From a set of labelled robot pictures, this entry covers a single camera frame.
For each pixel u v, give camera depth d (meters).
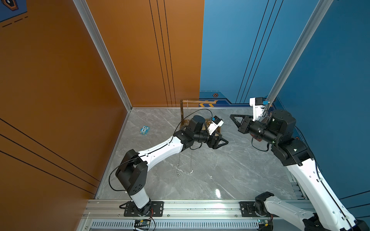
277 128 0.44
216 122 0.67
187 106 0.94
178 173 0.86
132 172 0.45
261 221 0.72
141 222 0.72
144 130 1.05
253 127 0.53
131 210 0.73
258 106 0.53
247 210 0.72
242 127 0.53
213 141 0.67
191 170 0.87
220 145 0.69
